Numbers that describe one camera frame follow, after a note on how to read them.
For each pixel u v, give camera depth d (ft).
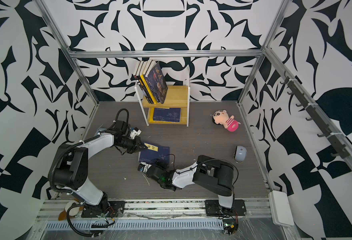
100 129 3.31
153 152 2.97
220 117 3.37
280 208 2.31
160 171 2.21
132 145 2.60
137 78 2.54
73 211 2.16
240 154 2.79
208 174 1.68
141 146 2.78
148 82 2.62
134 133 2.85
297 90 2.11
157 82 2.84
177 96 3.17
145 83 2.65
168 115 3.35
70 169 1.52
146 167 2.44
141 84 2.64
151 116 3.42
